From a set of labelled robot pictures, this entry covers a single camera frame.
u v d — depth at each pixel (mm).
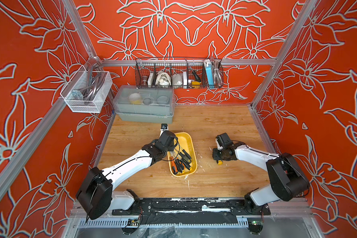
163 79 899
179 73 959
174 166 825
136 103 992
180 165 833
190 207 743
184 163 850
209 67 827
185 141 902
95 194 402
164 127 731
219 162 857
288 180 438
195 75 949
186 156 869
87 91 777
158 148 621
